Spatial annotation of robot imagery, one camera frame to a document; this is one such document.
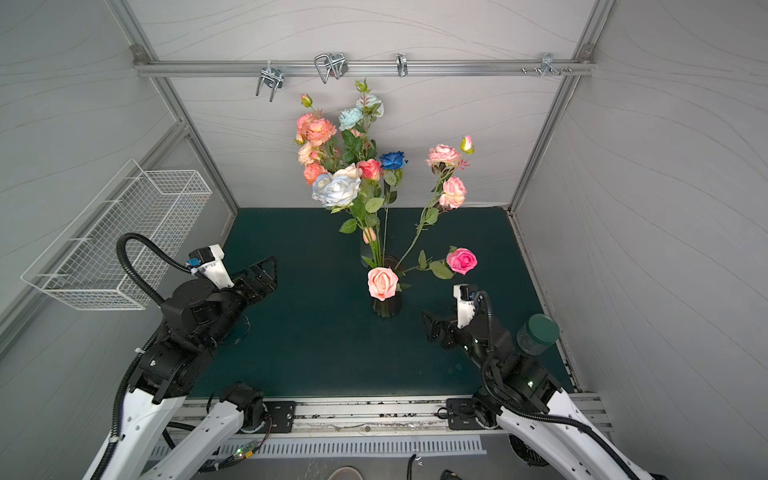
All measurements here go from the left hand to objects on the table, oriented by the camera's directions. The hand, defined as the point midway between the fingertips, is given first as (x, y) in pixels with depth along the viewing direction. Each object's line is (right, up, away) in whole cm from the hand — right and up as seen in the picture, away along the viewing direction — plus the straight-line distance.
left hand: (257, 264), depth 65 cm
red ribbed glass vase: (+30, -15, +23) cm, 40 cm away
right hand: (+42, -12, +7) cm, 44 cm away
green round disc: (+68, -19, +11) cm, 72 cm away
